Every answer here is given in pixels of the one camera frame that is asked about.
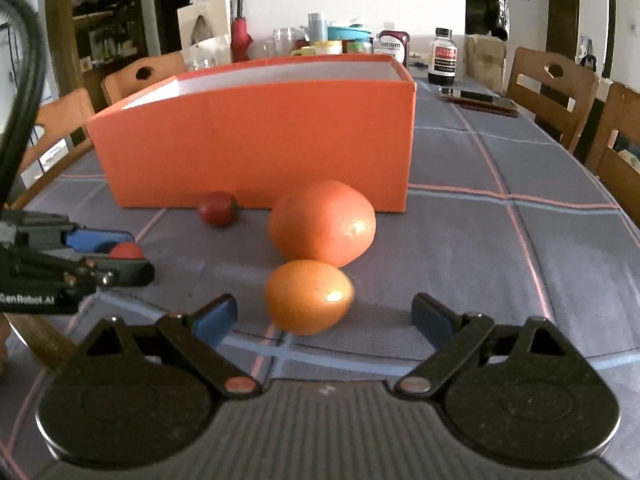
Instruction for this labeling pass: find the dark brown bottle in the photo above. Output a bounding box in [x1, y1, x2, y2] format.
[427, 27, 458, 87]

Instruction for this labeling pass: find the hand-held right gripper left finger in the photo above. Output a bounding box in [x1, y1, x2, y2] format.
[75, 294, 263, 401]

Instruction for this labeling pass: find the long wooden slat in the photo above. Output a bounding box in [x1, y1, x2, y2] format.
[7, 312, 78, 368]

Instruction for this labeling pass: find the red pill bottle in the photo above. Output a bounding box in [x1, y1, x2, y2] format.
[376, 30, 412, 67]

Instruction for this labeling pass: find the brown cardboard box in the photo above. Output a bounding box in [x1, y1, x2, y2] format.
[465, 34, 508, 93]

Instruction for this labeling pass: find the large orange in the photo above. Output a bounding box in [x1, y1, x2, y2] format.
[268, 180, 377, 268]

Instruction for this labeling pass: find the dark wooden cabinet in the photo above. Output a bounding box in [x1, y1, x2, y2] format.
[45, 0, 151, 98]

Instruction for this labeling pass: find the dark red tomato back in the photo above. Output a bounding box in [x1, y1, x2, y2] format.
[198, 191, 241, 228]

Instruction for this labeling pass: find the wooden chair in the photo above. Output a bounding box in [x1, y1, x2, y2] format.
[506, 47, 600, 153]
[585, 81, 640, 211]
[10, 89, 96, 208]
[101, 51, 187, 106]

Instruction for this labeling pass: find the bright red plum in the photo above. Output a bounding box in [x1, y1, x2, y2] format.
[111, 242, 146, 261]

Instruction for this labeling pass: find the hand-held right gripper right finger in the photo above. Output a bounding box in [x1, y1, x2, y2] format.
[394, 292, 576, 401]

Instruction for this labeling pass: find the white windowed paper bag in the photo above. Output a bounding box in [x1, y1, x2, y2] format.
[177, 0, 233, 48]

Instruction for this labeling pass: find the clear glass jar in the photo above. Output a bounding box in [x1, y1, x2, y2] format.
[272, 28, 297, 58]

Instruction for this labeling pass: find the grey cylindrical can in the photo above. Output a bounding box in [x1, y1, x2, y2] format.
[307, 12, 329, 42]

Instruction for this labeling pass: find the black cable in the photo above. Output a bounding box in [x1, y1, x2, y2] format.
[0, 0, 48, 206]

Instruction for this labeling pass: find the smartphone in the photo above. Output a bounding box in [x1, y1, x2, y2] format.
[439, 87, 521, 118]

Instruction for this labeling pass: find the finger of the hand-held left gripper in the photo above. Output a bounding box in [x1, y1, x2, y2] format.
[62, 229, 135, 255]
[82, 256, 155, 288]

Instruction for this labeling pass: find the orange cardboard box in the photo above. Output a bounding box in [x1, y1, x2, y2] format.
[86, 55, 417, 213]

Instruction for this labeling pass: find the red umbrella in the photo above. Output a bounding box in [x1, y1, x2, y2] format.
[220, 0, 254, 63]

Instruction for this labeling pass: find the small orange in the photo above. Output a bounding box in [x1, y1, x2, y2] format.
[264, 260, 356, 337]

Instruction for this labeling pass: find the teal bowl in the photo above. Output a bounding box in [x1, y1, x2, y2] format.
[327, 24, 373, 42]

